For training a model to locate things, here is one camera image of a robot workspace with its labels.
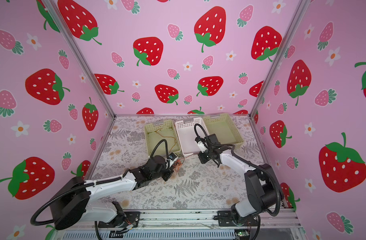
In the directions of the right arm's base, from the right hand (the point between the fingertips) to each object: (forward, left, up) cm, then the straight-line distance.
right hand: (200, 154), depth 91 cm
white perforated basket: (+22, +11, -5) cm, 25 cm away
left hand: (-10, +15, +1) cm, 18 cm away
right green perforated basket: (+31, -15, -6) cm, 35 cm away
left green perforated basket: (+21, +28, -5) cm, 36 cm away
